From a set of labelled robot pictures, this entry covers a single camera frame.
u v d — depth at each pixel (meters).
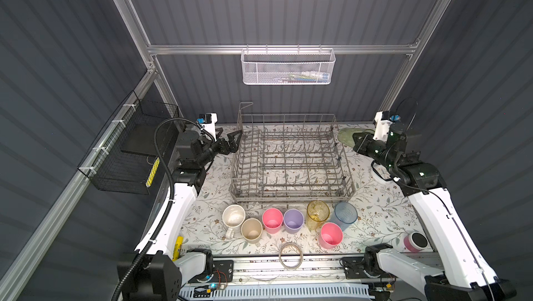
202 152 0.60
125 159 0.72
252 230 0.83
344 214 0.81
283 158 1.02
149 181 0.66
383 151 0.55
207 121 0.62
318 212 0.76
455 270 0.36
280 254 0.76
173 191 0.50
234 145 0.68
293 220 0.85
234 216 0.85
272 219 0.85
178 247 0.77
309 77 0.91
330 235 0.81
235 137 0.67
